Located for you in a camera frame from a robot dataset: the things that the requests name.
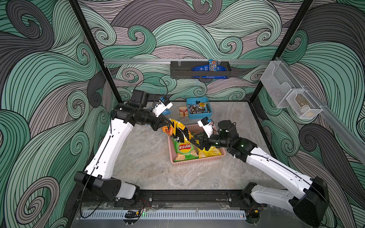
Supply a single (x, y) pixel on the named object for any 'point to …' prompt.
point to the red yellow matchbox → (183, 111)
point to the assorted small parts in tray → (198, 108)
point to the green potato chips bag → (185, 151)
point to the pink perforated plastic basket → (194, 129)
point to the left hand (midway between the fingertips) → (167, 120)
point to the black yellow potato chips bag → (177, 131)
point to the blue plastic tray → (192, 100)
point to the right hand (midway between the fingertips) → (193, 137)
